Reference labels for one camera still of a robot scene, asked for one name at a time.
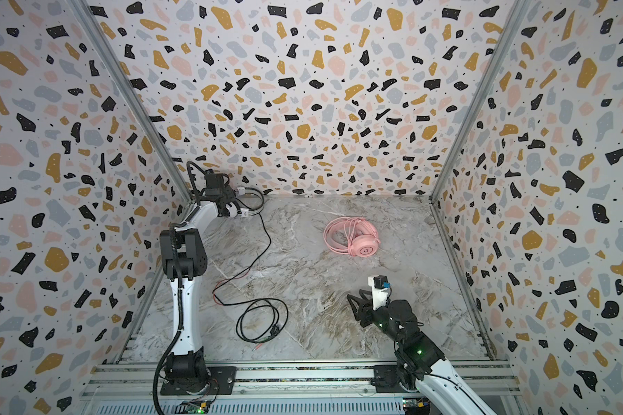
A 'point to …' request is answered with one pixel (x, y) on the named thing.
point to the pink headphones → (352, 235)
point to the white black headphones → (248, 212)
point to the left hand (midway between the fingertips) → (226, 187)
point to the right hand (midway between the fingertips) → (351, 292)
